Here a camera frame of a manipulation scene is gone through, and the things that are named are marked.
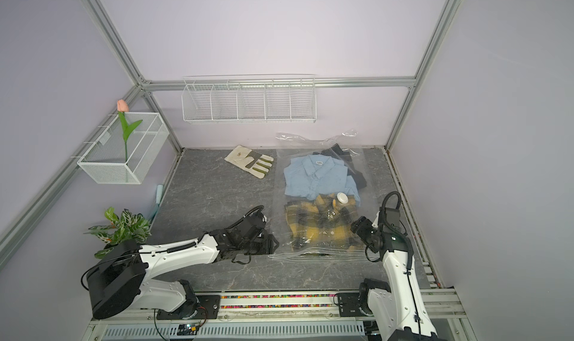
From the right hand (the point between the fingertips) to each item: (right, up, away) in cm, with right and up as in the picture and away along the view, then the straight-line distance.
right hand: (359, 228), depth 83 cm
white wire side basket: (-84, +30, -6) cm, 89 cm away
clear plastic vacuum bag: (-27, +34, +34) cm, 55 cm away
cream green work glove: (-46, +25, +32) cm, 61 cm away
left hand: (-32, -7, -1) cm, 33 cm away
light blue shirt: (-16, +19, +21) cm, 33 cm away
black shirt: (-2, +31, +31) cm, 44 cm away
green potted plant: (-75, +4, -16) cm, 77 cm away
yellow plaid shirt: (-12, +1, +7) cm, 14 cm away
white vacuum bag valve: (-4, +10, +9) cm, 14 cm away
